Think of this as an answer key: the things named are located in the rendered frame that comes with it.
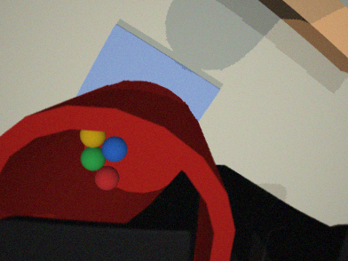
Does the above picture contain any green marble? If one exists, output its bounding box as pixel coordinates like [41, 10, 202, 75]
[81, 147, 106, 170]

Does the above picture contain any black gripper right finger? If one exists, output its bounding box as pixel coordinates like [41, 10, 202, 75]
[217, 165, 348, 261]

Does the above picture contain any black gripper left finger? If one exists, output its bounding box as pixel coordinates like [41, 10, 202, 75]
[0, 171, 200, 261]

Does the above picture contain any red marble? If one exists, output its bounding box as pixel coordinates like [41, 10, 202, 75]
[95, 166, 119, 191]

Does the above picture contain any red cup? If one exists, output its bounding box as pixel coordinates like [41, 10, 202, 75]
[0, 80, 235, 261]

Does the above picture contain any yellow marble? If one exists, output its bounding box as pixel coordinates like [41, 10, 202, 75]
[80, 130, 106, 148]

